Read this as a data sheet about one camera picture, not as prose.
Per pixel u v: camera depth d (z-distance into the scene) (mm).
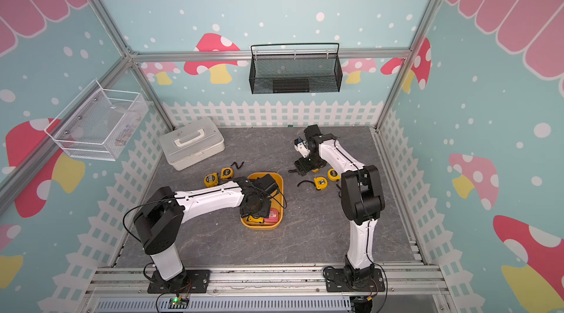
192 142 979
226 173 997
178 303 727
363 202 526
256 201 642
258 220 853
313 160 814
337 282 739
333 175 995
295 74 928
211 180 967
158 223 463
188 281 728
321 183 969
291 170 1026
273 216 868
